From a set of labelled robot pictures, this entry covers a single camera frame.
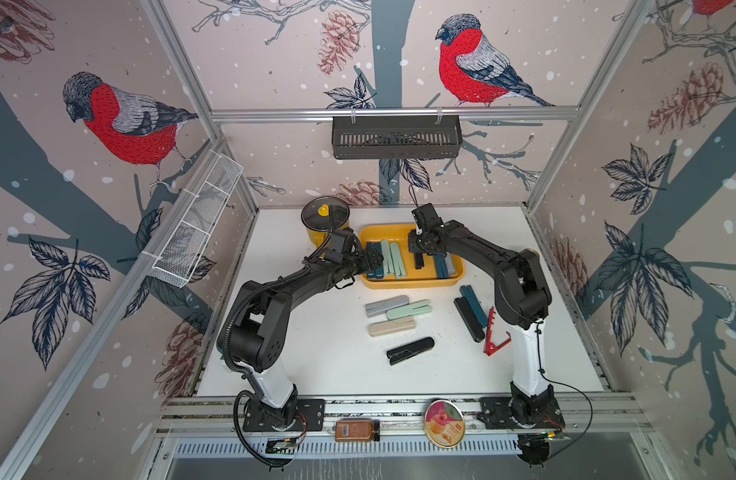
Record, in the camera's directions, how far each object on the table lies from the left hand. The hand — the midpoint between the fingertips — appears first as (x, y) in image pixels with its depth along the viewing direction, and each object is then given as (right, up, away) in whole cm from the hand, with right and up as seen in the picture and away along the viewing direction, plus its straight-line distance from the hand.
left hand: (378, 255), depth 92 cm
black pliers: (+8, -26, -10) cm, 29 cm away
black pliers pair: (+13, -2, +4) cm, 14 cm away
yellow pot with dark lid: (-21, +14, +20) cm, 32 cm away
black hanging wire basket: (+7, +42, +13) cm, 44 cm away
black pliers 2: (+28, -19, -3) cm, 34 cm away
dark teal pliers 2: (+22, -5, +7) cm, 24 cm away
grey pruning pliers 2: (+1, -16, -1) cm, 16 cm away
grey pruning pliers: (+24, -3, +7) cm, 26 cm away
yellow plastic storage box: (-1, +7, +13) cm, 15 cm away
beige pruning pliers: (+4, -21, -5) cm, 22 cm away
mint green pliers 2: (+12, -16, -1) cm, 20 cm away
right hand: (+13, +4, +9) cm, 16 cm away
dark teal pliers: (-2, -7, +5) cm, 9 cm away
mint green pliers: (+3, -5, +8) cm, 10 cm away
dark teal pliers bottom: (0, -6, +5) cm, 8 cm away
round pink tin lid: (+16, -38, -23) cm, 47 cm away
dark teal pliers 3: (+29, -12, +2) cm, 32 cm away
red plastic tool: (+31, -25, -9) cm, 41 cm away
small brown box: (-5, -39, -24) cm, 46 cm away
